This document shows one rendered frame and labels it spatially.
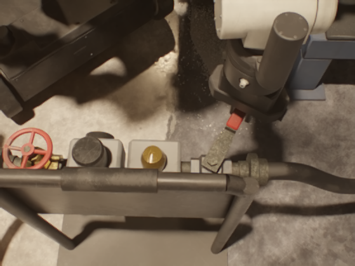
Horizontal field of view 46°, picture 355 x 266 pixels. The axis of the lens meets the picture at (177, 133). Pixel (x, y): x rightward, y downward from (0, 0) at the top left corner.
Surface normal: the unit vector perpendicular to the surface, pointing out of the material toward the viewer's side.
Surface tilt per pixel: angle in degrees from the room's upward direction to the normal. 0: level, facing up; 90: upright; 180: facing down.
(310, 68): 90
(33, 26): 0
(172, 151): 0
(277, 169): 17
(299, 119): 0
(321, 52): 90
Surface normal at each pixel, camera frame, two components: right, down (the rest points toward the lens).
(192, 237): 0.00, -0.41
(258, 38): 0.07, 0.91
